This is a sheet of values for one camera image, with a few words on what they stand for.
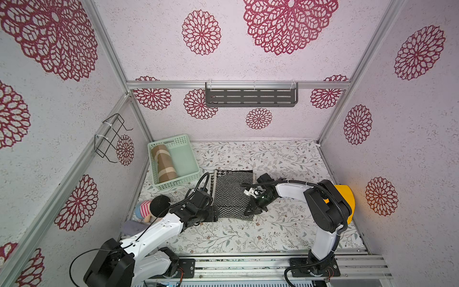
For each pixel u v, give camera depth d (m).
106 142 0.75
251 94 0.95
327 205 0.50
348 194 0.97
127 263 0.40
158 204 0.83
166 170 0.99
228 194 0.95
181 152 1.17
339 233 0.53
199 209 0.64
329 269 0.73
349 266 0.76
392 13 0.70
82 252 0.39
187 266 0.75
